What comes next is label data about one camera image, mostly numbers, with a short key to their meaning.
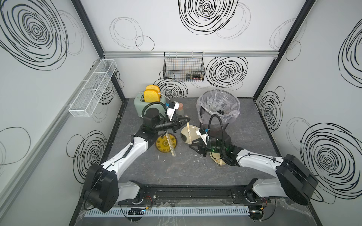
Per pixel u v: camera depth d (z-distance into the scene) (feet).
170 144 2.99
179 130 3.23
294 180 1.39
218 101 3.08
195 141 2.53
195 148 2.47
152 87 3.16
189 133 2.38
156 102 1.84
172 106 2.06
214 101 3.01
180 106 3.35
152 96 3.12
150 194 2.43
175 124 2.07
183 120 2.26
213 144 2.29
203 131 2.26
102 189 1.31
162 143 3.08
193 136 2.75
